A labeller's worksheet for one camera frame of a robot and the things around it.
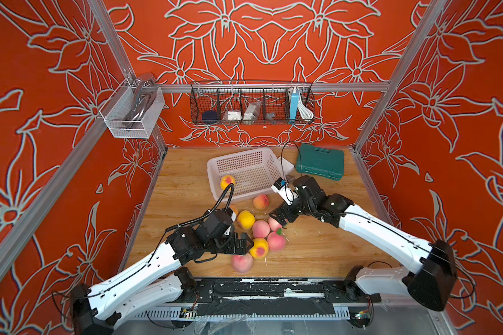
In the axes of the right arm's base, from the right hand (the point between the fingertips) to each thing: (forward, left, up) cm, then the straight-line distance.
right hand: (273, 206), depth 76 cm
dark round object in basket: (+44, +30, +8) cm, 54 cm away
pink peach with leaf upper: (-2, -1, -12) cm, 12 cm away
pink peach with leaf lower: (-9, -1, -13) cm, 15 cm away
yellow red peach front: (-12, +5, -11) cm, 17 cm away
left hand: (-12, +11, -4) cm, 17 cm away
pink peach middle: (-4, +5, -11) cm, 13 cm away
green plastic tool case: (+37, -29, -15) cm, 49 cm away
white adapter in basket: (+34, +16, +17) cm, 41 cm away
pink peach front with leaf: (-17, +11, -11) cm, 23 cm away
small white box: (+33, -9, -15) cm, 38 cm away
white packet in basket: (+40, +9, +14) cm, 43 cm away
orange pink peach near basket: (+10, +4, -12) cm, 16 cm away
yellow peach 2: (+1, +11, -12) cm, 16 cm away
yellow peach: (+19, +21, -10) cm, 30 cm away
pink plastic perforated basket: (+32, +8, -18) cm, 37 cm away
